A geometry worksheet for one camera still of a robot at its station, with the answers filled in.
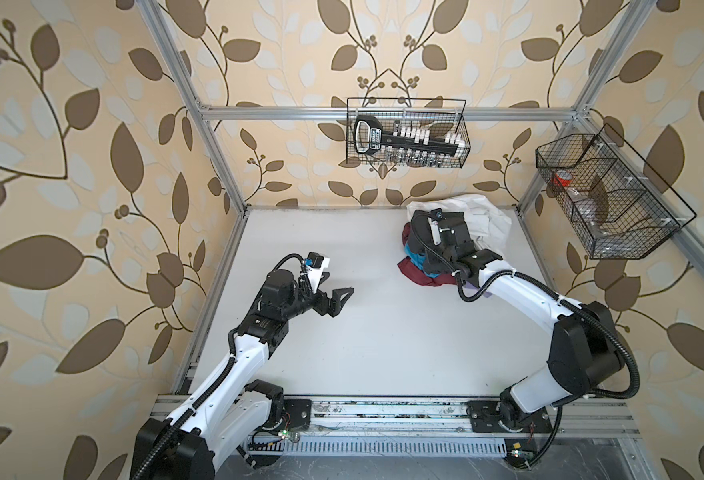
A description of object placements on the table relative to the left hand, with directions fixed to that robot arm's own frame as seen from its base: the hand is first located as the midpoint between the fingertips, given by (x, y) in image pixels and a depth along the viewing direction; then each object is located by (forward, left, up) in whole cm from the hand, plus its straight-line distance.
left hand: (341, 280), depth 77 cm
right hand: (+16, -27, -3) cm, 32 cm away
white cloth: (+26, -47, -8) cm, 54 cm away
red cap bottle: (+31, -64, +11) cm, 72 cm away
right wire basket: (+14, -68, +15) cm, 72 cm away
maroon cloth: (+15, -22, -17) cm, 32 cm away
